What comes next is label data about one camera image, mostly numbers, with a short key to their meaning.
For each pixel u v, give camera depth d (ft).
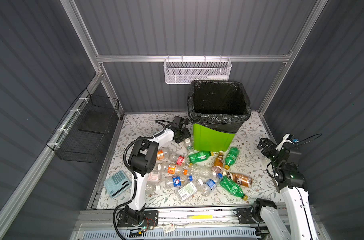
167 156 3.07
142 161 1.86
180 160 2.91
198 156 2.98
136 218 2.11
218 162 2.84
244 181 2.65
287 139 2.09
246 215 2.42
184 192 2.57
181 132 2.84
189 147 3.14
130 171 1.78
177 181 2.65
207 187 2.63
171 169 2.78
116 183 2.72
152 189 2.69
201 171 2.71
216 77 2.86
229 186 2.65
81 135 2.40
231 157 2.92
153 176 2.71
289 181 1.61
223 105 3.18
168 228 2.31
